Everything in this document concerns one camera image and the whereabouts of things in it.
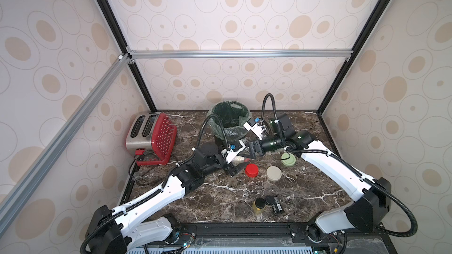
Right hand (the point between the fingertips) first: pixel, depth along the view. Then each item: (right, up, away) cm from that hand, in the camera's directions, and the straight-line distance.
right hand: (246, 149), depth 71 cm
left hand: (0, -2, -1) cm, 2 cm away
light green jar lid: (+25, -10, +23) cm, 35 cm away
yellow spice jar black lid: (+6, -23, +2) cm, 24 cm away
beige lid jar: (-3, -4, 0) cm, 5 cm away
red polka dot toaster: (-45, +7, +15) cm, 48 cm away
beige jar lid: (+16, -15, +19) cm, 29 cm away
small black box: (+15, -28, +8) cm, 32 cm away
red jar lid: (+5, -14, +21) cm, 26 cm away
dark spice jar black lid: (+10, -22, +3) cm, 24 cm away
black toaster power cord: (-59, -12, +20) cm, 64 cm away
